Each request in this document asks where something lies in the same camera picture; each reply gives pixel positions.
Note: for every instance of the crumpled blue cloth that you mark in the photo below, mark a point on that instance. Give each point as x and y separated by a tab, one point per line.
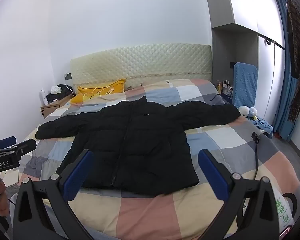
263	126

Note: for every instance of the dark wall socket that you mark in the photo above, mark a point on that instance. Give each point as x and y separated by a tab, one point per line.
68	76

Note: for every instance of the cream quilted headboard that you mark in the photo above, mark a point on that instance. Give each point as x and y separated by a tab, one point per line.
140	62

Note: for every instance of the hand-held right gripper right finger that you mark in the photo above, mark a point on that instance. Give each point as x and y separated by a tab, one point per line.
212	170

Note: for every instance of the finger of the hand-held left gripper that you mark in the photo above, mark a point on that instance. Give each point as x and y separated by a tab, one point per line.
25	147
6	141

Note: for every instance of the black puffer jacket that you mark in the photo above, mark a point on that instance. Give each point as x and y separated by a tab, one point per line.
140	142

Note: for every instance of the dark wall switch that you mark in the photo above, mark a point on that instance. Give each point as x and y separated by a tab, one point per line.
231	65

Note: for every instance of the wooden nightstand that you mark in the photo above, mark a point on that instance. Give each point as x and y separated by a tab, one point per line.
52	107

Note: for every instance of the white spray bottle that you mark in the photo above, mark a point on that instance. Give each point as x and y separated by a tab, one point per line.
44	97

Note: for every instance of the black bag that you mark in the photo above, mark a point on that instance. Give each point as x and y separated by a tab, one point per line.
65	92

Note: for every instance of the yellow pillow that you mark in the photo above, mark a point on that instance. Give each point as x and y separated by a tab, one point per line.
107	87

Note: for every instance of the blue curtain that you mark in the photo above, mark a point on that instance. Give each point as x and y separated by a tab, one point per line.
290	92

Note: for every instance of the checkered pastel blanket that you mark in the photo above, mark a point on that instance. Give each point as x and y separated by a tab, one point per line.
145	212

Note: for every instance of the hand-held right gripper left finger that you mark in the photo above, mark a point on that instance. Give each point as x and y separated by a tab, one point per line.
77	175

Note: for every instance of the grey white wardrobe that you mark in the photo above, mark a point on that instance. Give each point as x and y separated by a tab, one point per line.
245	5

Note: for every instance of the blue towel on chair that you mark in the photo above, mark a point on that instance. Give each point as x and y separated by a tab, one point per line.
245	85

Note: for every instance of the white tissue box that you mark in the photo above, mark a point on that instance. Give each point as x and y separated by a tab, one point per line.
55	90

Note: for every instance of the black clothes rail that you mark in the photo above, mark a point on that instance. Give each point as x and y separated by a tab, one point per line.
272	41

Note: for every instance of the row of cosmetic bottles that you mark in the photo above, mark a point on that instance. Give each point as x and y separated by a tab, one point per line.
225	86

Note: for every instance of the person's left hand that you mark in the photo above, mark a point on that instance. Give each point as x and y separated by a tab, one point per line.
0	197

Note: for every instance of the white plush toy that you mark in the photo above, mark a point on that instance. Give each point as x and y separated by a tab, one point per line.
243	111

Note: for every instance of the light blue plush toy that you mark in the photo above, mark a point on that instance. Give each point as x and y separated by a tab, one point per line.
252	112

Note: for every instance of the brown patterned hanging garment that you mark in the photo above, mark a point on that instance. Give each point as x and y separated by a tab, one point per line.
296	42

